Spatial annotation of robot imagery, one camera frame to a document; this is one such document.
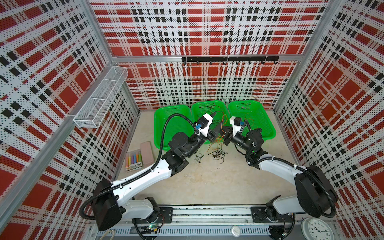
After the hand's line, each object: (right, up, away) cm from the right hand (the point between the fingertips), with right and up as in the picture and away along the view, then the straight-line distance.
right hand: (216, 126), depth 75 cm
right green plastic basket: (+32, +9, +40) cm, 52 cm away
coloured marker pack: (-51, -22, +18) cm, 58 cm away
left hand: (-1, +4, -15) cm, 15 cm away
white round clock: (+44, -46, -8) cm, 64 cm away
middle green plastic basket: (-9, +14, +43) cm, 46 cm away
